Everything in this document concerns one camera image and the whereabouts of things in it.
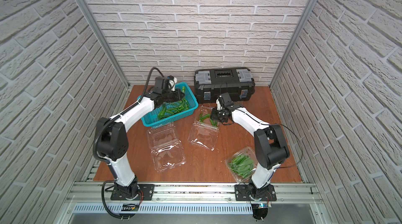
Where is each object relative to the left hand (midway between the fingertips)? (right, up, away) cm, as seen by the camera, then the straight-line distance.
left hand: (186, 92), depth 90 cm
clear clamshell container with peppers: (-10, -33, -5) cm, 35 cm away
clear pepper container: (+11, -25, +4) cm, 27 cm away
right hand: (+16, -15, +2) cm, 22 cm away
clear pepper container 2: (+31, -38, -11) cm, 50 cm away
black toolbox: (+14, +6, +7) cm, 17 cm away
